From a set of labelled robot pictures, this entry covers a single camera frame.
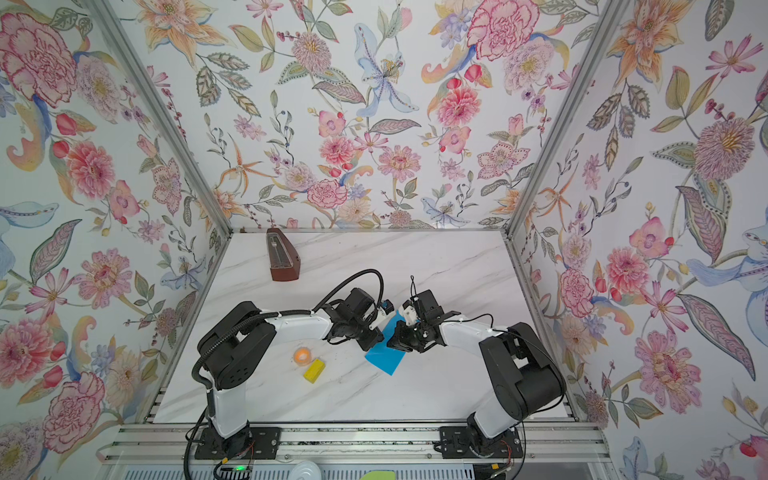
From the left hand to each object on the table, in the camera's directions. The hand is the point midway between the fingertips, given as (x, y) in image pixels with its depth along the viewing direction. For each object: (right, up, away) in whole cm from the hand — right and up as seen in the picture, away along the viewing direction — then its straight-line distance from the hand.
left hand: (385, 341), depth 91 cm
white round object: (-18, -22, -25) cm, 37 cm away
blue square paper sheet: (-1, -3, -3) cm, 4 cm away
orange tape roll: (-25, -4, -2) cm, 25 cm away
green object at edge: (-1, -26, -20) cm, 33 cm away
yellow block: (-20, -7, -7) cm, 22 cm away
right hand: (0, +1, -2) cm, 2 cm away
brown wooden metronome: (-34, +24, +10) cm, 43 cm away
